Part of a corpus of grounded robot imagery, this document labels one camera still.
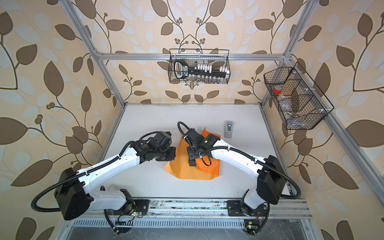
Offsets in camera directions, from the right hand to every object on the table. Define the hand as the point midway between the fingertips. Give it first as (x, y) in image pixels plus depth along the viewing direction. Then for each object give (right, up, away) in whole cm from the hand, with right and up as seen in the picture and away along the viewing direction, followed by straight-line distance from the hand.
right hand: (193, 152), depth 80 cm
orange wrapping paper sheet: (-8, -11, +7) cm, 15 cm away
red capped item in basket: (+49, +35, +8) cm, 61 cm away
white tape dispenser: (+24, +11, +22) cm, 34 cm away
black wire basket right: (+54, +26, -6) cm, 60 cm away
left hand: (-8, -1, -1) cm, 8 cm away
